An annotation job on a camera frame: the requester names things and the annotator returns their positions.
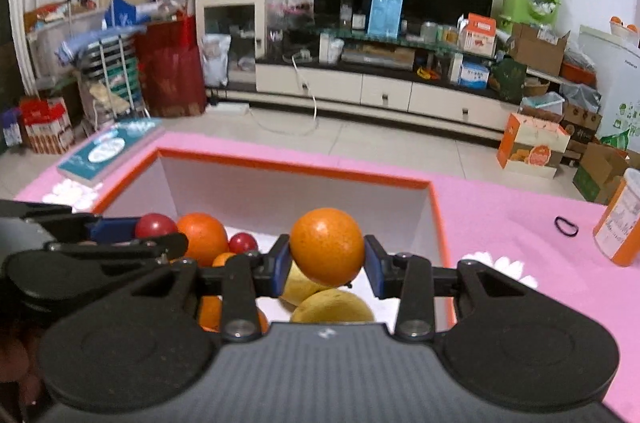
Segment white bowl of oranges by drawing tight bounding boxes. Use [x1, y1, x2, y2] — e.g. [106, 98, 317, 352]
[609, 16, 640, 44]

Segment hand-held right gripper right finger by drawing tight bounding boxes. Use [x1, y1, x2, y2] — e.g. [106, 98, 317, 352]
[364, 235, 528, 344]

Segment large orange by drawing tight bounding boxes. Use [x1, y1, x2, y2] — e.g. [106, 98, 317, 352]
[289, 207, 366, 289]

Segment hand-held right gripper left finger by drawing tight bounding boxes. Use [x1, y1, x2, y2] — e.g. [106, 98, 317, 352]
[127, 234, 292, 344]

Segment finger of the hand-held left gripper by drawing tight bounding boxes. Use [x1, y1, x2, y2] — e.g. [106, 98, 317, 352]
[0, 200, 142, 244]
[44, 233, 189, 265]

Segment light blue card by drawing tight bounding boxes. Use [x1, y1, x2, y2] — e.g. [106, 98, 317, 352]
[367, 0, 405, 38]

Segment person's left hand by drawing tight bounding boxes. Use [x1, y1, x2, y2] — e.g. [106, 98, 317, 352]
[0, 324, 48, 409]

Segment red cherry tomato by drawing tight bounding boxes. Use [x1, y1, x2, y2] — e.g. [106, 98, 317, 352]
[134, 213, 179, 240]
[228, 232, 259, 255]

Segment silver media player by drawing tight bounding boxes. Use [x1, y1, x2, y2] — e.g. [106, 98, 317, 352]
[341, 44, 417, 72]

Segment brown printed carton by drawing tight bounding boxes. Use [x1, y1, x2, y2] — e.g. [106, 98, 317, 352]
[560, 103, 603, 144]

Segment white black television cabinet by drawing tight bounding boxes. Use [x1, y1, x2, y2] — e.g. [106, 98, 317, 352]
[255, 28, 521, 131]

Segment white plastic bag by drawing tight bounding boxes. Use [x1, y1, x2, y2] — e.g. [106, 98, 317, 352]
[201, 34, 232, 88]

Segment black hair tie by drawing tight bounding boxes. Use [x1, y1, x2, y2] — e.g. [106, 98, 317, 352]
[555, 216, 580, 238]

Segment white cable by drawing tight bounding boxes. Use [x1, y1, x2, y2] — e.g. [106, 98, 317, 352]
[247, 58, 319, 136]

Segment orange white carton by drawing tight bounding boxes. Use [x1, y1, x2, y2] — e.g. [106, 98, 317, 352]
[459, 14, 497, 57]

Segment orange gift box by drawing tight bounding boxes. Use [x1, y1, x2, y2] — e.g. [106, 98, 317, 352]
[496, 113, 572, 180]

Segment grey storage bin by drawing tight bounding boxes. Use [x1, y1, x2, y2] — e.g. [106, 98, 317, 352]
[25, 5, 106, 78]

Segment dark green bag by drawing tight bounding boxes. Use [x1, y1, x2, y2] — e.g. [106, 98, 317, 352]
[492, 59, 528, 104]

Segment red gift bag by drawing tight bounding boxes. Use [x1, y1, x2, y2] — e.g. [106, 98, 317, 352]
[134, 15, 207, 118]

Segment blue cloth bundle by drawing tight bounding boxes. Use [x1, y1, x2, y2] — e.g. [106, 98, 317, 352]
[57, 0, 151, 64]

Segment clear bin with teal lid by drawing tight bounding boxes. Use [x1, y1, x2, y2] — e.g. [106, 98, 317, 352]
[520, 91, 566, 116]

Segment teal tissue pack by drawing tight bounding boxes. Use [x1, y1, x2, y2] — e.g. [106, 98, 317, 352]
[56, 119, 166, 188]

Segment white glass-door cabinet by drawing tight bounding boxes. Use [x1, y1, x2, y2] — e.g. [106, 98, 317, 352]
[195, 0, 267, 90]

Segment white freezer with green print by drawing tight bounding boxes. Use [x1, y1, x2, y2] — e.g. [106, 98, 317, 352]
[579, 25, 640, 150]

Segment blue white mask box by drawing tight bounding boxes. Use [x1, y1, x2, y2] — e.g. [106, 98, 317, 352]
[459, 63, 491, 90]

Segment red white carton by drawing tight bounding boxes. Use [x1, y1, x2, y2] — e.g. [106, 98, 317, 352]
[19, 97, 75, 155]

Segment brown green cardboard box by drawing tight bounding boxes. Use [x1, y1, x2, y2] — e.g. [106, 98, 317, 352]
[572, 142, 632, 205]

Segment orange cardboard box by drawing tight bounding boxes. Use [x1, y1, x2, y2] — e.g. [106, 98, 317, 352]
[92, 147, 458, 334]

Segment orange plastic basin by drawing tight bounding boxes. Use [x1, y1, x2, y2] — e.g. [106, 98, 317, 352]
[560, 62, 597, 86]

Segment white wire cart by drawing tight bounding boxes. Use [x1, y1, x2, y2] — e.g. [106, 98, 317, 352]
[66, 0, 148, 131]

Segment orange white canister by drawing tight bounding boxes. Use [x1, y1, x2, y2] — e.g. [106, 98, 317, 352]
[593, 168, 640, 268]

